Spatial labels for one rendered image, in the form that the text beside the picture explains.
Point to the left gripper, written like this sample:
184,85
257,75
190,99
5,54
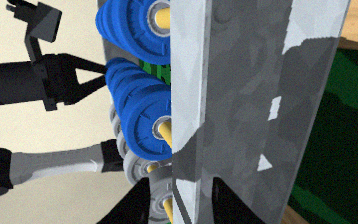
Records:
19,83

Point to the brown wooden bar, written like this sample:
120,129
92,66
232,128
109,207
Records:
292,217

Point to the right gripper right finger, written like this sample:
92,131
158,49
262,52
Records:
228,208

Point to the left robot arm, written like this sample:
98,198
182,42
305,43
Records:
25,167

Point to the blue wheel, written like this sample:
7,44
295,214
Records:
141,118
115,67
113,60
130,86
121,75

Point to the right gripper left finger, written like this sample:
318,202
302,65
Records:
133,208

